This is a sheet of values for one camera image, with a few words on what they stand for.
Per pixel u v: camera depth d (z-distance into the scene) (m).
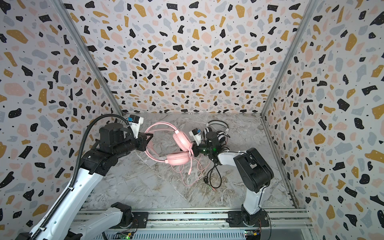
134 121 0.58
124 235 0.70
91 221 0.52
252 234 0.72
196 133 0.80
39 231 0.35
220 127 1.14
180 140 0.63
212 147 0.74
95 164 0.44
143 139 0.58
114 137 0.49
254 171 0.50
